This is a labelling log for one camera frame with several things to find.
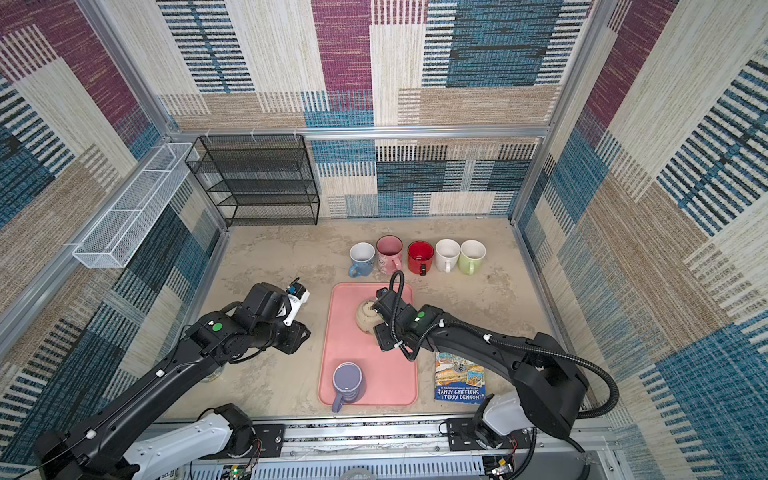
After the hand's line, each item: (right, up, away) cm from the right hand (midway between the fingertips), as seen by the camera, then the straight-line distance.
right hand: (392, 335), depth 83 cm
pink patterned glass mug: (-1, +23, +16) cm, 28 cm away
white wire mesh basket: (-65, +26, -12) cm, 71 cm away
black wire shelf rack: (-48, +49, +27) cm, 74 cm away
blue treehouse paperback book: (+17, -11, -4) cm, 21 cm away
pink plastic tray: (-1, -11, 0) cm, 11 cm away
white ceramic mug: (+18, +22, +16) cm, 33 cm away
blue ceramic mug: (-10, +21, +18) cm, 29 cm away
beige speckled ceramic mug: (-7, +4, +1) cm, 8 cm away
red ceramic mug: (+10, +21, +20) cm, 30 cm away
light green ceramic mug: (+27, +22, +18) cm, 39 cm away
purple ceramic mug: (-11, -10, -9) cm, 17 cm away
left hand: (-22, +4, -8) cm, 24 cm away
